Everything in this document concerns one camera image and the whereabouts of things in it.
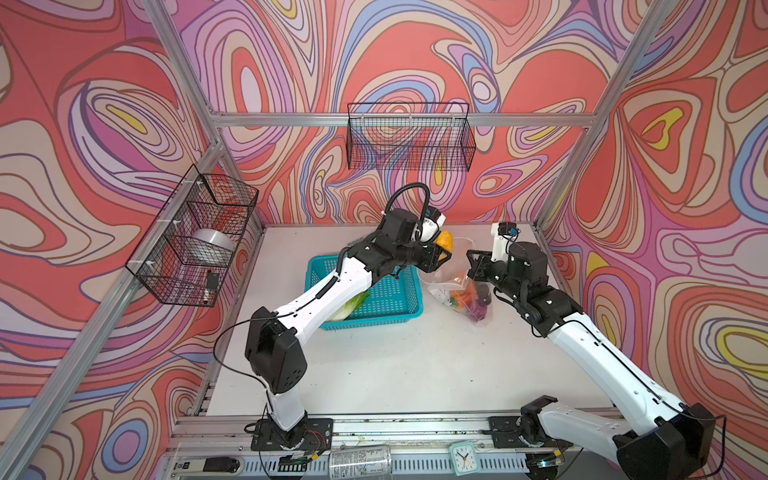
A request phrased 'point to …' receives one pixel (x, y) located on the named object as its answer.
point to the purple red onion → (476, 311)
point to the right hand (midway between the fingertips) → (468, 258)
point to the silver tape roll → (216, 238)
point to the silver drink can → (360, 463)
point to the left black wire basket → (170, 260)
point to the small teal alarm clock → (465, 458)
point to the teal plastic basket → (392, 301)
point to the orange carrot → (459, 299)
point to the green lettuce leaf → (349, 307)
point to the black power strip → (209, 466)
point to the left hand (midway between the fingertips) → (449, 251)
